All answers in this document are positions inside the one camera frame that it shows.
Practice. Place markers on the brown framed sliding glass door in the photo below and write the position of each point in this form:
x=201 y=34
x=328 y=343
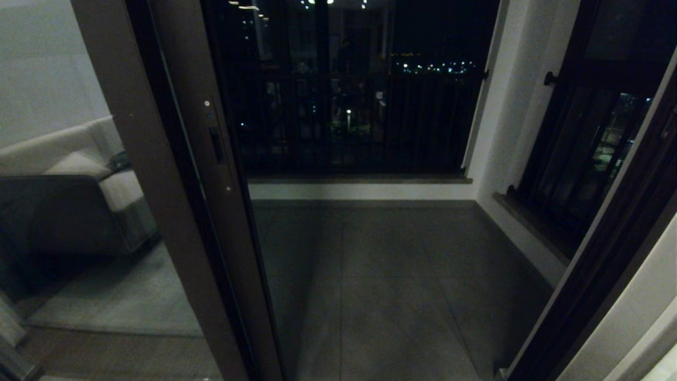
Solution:
x=219 y=121

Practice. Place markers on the black metal balcony railing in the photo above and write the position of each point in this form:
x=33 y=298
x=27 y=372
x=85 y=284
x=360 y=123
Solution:
x=423 y=121

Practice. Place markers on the short stone window sill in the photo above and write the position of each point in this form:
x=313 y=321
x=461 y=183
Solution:
x=529 y=227

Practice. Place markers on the brown framed fixed glass panel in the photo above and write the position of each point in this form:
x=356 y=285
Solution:
x=111 y=42

